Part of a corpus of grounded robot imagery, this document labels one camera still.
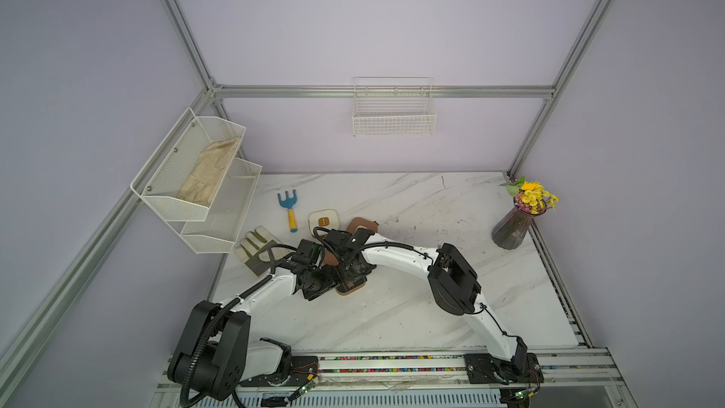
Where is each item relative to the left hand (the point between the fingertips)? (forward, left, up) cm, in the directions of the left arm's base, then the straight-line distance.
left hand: (334, 288), depth 87 cm
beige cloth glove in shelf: (+21, +35, +29) cm, 50 cm away
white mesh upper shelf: (+20, +41, +29) cm, 55 cm away
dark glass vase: (+16, -58, +8) cm, 61 cm away
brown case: (+26, -6, -1) cm, 27 cm away
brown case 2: (0, -3, -1) cm, 3 cm away
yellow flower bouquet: (+18, -59, +23) cm, 66 cm away
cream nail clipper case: (+26, +4, +1) cm, 27 cm away
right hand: (+3, -5, -1) cm, 6 cm away
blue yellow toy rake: (+35, +21, 0) cm, 41 cm away
